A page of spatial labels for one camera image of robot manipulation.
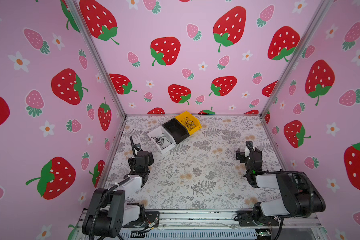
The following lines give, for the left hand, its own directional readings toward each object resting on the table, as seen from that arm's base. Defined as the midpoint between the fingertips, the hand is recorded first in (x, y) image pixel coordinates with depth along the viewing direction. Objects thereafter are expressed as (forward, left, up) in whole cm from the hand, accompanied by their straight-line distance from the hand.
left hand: (140, 154), depth 90 cm
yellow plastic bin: (+31, -33, -5) cm, 46 cm away
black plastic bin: (+22, -22, -4) cm, 32 cm away
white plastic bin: (+9, -16, -4) cm, 18 cm away
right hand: (+4, -67, +2) cm, 67 cm away
